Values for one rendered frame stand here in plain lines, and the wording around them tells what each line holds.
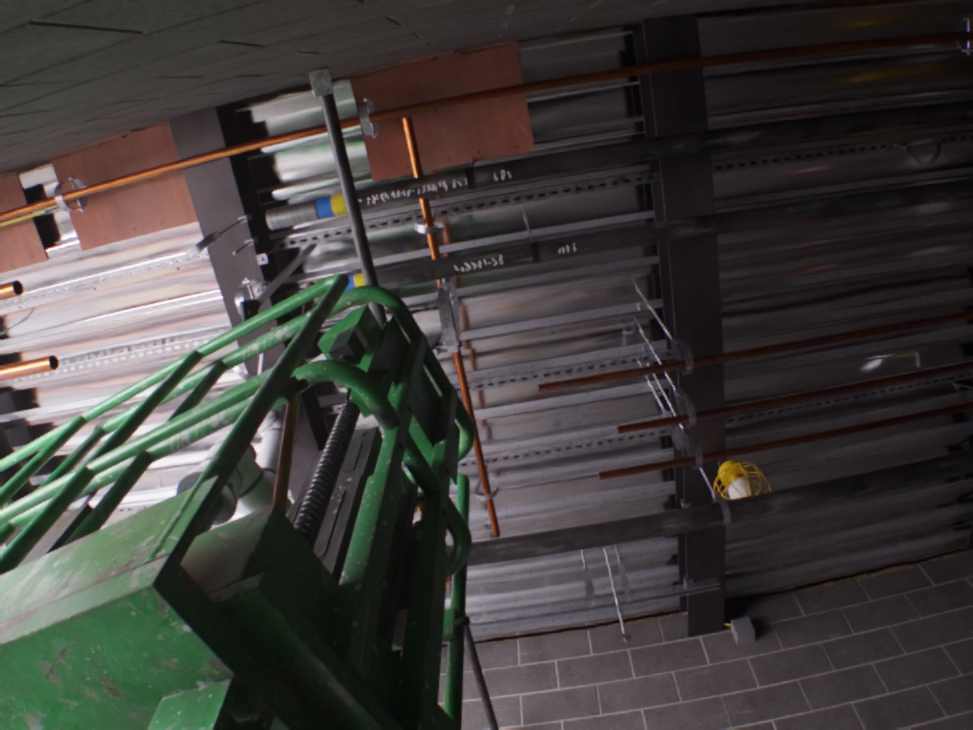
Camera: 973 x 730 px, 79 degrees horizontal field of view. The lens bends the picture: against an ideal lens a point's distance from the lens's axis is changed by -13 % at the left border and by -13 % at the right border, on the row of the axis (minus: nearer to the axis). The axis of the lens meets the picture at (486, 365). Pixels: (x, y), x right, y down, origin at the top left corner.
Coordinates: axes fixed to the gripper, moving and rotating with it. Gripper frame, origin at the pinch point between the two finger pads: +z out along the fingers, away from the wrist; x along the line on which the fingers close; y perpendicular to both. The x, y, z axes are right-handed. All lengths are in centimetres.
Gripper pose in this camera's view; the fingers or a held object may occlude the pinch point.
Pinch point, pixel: (455, 346)
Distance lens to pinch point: 272.2
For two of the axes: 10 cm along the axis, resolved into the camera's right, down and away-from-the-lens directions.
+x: -2.5, 4.4, -8.6
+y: 1.8, 9.0, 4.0
